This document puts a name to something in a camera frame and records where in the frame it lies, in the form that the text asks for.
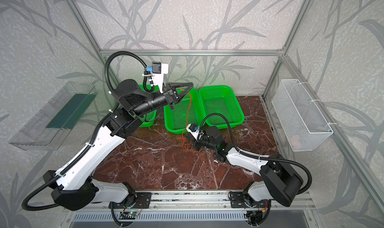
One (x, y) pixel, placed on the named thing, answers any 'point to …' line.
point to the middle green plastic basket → (188, 111)
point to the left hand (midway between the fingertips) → (193, 83)
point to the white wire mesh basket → (305, 126)
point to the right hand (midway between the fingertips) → (188, 130)
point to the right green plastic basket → (219, 99)
